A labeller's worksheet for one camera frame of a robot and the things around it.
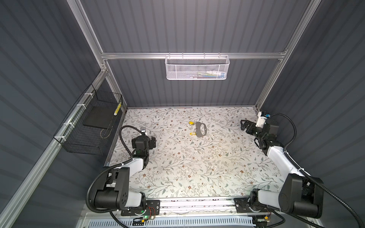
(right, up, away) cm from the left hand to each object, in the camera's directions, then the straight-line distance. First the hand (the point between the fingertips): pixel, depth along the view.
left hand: (143, 137), depth 91 cm
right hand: (+66, +9, -6) cm, 67 cm away
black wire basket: (-25, +7, -19) cm, 32 cm away
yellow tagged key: (+33, +1, +14) cm, 36 cm away
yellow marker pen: (-12, +18, -10) cm, 24 cm away
